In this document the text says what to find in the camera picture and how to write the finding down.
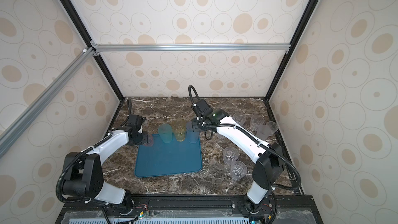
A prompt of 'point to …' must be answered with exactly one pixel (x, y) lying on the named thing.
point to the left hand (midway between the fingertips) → (146, 136)
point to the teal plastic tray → (174, 157)
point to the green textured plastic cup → (165, 131)
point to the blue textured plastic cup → (193, 137)
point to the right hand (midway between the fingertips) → (197, 125)
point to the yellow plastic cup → (180, 127)
